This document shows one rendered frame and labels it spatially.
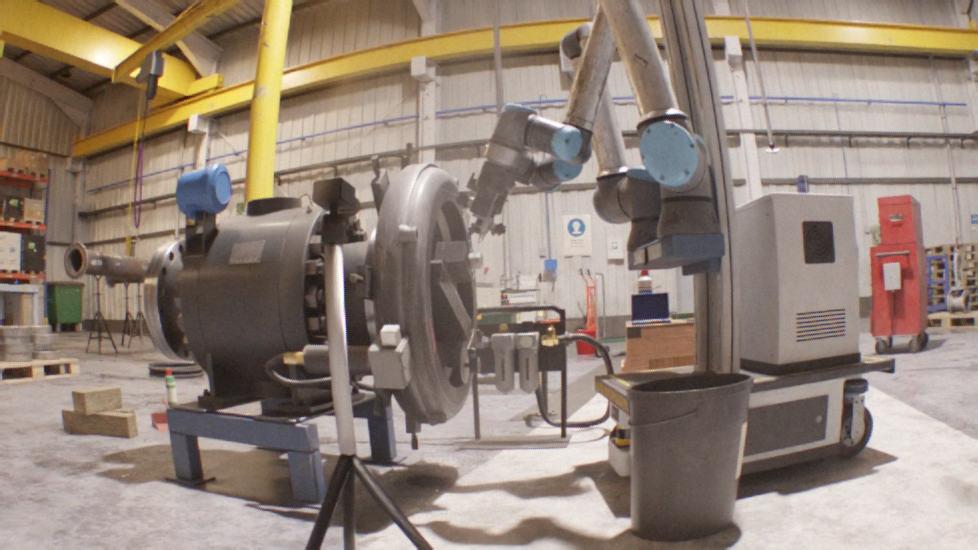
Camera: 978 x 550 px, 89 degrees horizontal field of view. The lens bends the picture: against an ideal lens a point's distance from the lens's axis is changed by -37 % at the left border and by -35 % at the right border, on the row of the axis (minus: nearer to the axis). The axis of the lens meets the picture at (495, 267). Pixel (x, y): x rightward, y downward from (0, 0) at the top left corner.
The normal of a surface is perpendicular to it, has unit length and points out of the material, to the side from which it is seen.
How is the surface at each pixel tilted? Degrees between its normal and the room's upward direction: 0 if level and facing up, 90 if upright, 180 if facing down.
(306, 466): 90
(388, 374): 113
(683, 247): 90
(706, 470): 93
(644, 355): 90
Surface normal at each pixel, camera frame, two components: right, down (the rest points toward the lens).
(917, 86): -0.28, -0.04
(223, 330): -0.15, 0.29
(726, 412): 0.32, -0.01
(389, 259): -0.16, -0.26
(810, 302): 0.00, -0.06
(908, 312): -0.72, -0.01
